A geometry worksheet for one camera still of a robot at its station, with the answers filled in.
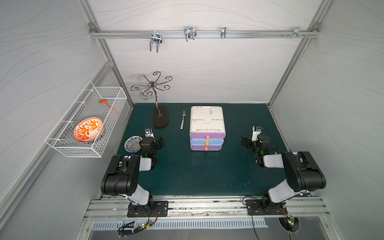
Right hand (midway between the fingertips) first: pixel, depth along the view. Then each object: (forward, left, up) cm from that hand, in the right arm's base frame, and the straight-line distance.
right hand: (252, 134), depth 95 cm
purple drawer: (-11, +30, +13) cm, 34 cm away
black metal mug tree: (+17, +65, -2) cm, 67 cm away
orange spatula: (0, +85, +27) cm, 90 cm away
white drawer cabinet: (-1, +30, +17) cm, 35 cm away
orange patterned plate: (-20, +82, +30) cm, 90 cm away
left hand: (-5, +64, +1) cm, 64 cm away
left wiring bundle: (-52, +68, -6) cm, 86 cm away
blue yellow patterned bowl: (-9, +78, -3) cm, 78 cm away
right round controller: (-46, -11, -7) cm, 48 cm away
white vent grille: (-51, +63, -5) cm, 81 cm away
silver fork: (+20, +47, -5) cm, 52 cm away
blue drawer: (-10, +30, +6) cm, 32 cm away
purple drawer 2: (-11, +30, -1) cm, 32 cm away
